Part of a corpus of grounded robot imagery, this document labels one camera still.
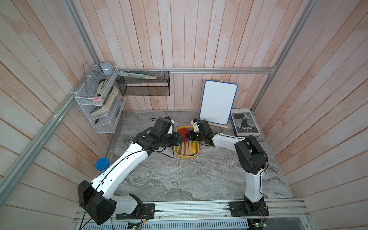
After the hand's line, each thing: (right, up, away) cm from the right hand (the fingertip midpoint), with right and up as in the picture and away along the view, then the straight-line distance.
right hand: (185, 134), depth 97 cm
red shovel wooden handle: (-1, +2, +1) cm, 2 cm away
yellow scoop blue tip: (+6, -9, -5) cm, 12 cm away
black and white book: (+46, +8, +11) cm, 48 cm away
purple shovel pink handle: (+1, -9, -7) cm, 11 cm away
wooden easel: (+28, +6, +4) cm, 28 cm away
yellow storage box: (-4, -13, -9) cm, 16 cm away
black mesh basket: (-39, +36, +9) cm, 53 cm away
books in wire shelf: (-46, +17, -19) cm, 52 cm away
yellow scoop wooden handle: (-2, -9, -8) cm, 12 cm away
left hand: (-4, -2, -23) cm, 23 cm away
